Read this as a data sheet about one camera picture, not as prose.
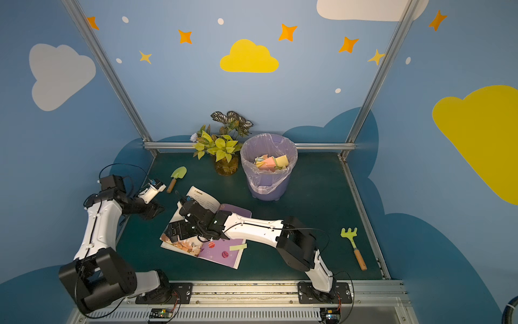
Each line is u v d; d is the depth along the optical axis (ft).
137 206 2.22
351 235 2.87
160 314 2.35
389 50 2.62
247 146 2.90
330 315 2.36
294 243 1.57
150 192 2.38
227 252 2.70
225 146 2.97
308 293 2.42
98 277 1.41
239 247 2.76
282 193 3.18
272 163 3.21
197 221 1.95
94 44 2.52
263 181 2.67
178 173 3.65
